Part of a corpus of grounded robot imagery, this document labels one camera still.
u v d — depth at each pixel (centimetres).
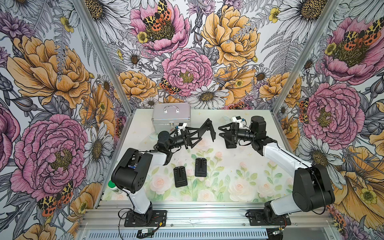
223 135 81
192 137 76
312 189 44
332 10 72
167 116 99
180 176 85
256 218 74
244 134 73
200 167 89
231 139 76
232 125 75
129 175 48
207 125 83
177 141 76
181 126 83
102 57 89
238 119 81
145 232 71
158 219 73
